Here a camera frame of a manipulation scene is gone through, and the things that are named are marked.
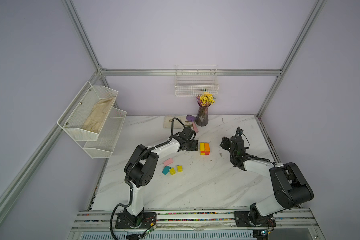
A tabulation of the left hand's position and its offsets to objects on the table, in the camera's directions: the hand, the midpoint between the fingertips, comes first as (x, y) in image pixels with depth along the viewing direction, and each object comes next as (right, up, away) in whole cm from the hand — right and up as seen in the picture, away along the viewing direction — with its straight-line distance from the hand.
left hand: (192, 146), depth 95 cm
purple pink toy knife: (+2, +20, +22) cm, 30 cm away
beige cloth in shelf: (-52, +17, -17) cm, 58 cm away
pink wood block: (-16, -10, 0) cm, 19 cm away
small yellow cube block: (-8, -13, -5) cm, 16 cm away
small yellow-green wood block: (-12, -15, -7) cm, 20 cm away
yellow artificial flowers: (+10, +31, +2) cm, 33 cm away
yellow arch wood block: (+7, -5, +2) cm, 9 cm away
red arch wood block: (+10, -5, +2) cm, 11 cm away
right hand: (+22, +5, -2) cm, 23 cm away
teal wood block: (-16, -14, -6) cm, 22 cm away
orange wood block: (+10, -1, +2) cm, 10 cm away
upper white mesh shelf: (-57, +17, -19) cm, 63 cm away
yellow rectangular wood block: (+7, -1, 0) cm, 7 cm away
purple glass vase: (+8, +20, +12) cm, 25 cm away
